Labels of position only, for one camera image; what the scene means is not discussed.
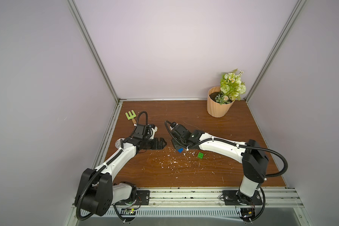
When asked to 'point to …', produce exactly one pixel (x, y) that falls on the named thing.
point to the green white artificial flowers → (231, 87)
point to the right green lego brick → (200, 155)
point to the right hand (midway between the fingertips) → (174, 139)
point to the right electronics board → (247, 213)
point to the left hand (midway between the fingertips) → (161, 142)
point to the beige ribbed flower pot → (213, 108)
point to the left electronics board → (128, 211)
